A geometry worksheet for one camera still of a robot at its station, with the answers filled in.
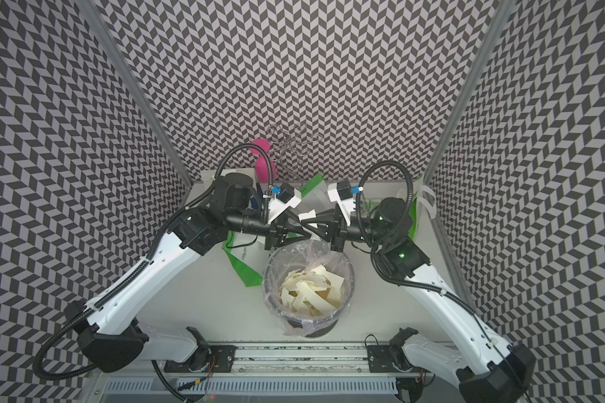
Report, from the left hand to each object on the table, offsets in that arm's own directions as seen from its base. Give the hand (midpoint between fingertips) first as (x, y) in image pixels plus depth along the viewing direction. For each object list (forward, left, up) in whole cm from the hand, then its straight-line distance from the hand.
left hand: (306, 235), depth 58 cm
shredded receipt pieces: (-5, -2, -23) cm, 23 cm away
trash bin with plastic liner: (+3, +1, -16) cm, 17 cm away
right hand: (0, 0, +3) cm, 3 cm away
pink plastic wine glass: (+41, +18, -12) cm, 46 cm away
